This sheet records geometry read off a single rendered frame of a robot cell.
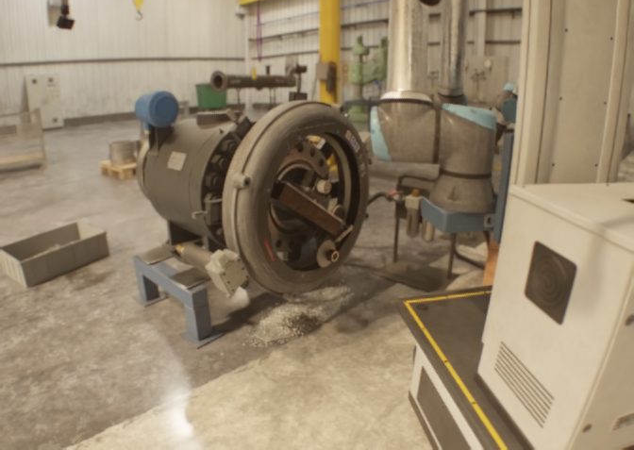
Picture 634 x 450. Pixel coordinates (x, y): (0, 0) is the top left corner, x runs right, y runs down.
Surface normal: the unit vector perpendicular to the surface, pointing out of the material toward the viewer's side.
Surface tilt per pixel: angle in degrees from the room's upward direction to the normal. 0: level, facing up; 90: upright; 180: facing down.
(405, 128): 80
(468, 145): 90
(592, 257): 90
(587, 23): 90
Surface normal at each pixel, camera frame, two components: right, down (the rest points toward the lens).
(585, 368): -0.99, 0.04
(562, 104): 0.14, 0.30
